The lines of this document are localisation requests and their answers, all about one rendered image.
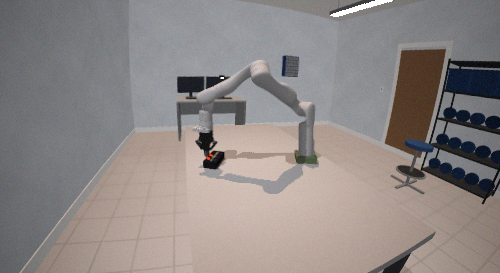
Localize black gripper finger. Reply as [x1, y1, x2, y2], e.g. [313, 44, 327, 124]
[195, 139, 206, 157]
[206, 139, 218, 157]

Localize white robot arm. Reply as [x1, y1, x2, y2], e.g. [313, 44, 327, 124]
[193, 60, 315, 156]

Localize black power strip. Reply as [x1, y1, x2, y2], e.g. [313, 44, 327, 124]
[203, 150, 225, 170]

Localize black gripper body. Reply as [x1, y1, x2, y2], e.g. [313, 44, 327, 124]
[199, 130, 214, 145]

